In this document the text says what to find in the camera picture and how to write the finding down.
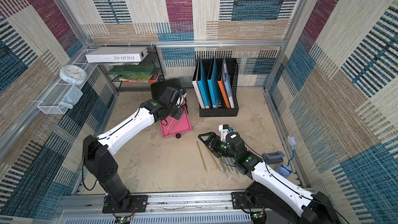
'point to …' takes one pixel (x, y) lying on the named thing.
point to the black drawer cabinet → (157, 87)
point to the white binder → (195, 85)
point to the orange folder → (222, 87)
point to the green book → (132, 70)
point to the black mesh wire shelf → (134, 77)
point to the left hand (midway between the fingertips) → (178, 107)
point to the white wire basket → (50, 104)
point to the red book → (132, 81)
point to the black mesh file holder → (222, 111)
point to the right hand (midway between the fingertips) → (201, 139)
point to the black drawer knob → (178, 136)
